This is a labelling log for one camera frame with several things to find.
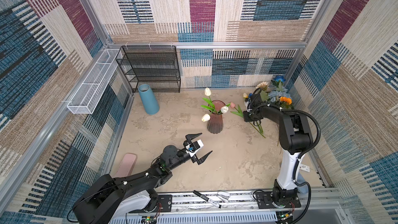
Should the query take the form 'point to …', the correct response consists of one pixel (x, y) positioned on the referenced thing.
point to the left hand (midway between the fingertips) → (205, 139)
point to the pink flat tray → (126, 165)
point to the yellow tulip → (245, 96)
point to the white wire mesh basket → (85, 99)
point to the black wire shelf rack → (156, 66)
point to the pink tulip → (240, 113)
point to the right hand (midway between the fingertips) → (247, 119)
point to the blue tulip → (250, 95)
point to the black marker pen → (207, 199)
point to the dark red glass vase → (215, 125)
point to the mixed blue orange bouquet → (276, 95)
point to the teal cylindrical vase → (151, 102)
